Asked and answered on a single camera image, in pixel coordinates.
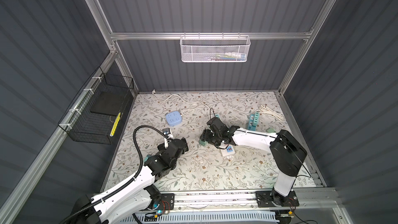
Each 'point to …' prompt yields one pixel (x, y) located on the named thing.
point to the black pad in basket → (109, 102)
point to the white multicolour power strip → (228, 151)
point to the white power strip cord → (184, 112)
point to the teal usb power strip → (253, 122)
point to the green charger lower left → (271, 130)
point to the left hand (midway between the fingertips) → (177, 141)
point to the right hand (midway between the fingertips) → (203, 140)
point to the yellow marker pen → (115, 125)
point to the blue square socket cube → (173, 118)
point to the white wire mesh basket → (214, 48)
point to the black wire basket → (82, 125)
